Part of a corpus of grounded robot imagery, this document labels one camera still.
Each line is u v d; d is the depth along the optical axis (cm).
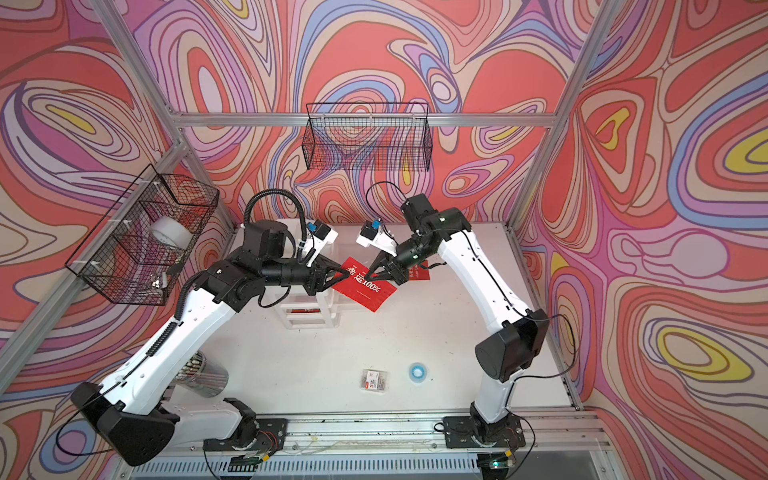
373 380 80
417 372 84
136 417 39
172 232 74
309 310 94
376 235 61
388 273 65
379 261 66
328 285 62
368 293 70
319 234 58
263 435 72
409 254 62
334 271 66
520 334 44
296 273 57
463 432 73
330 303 82
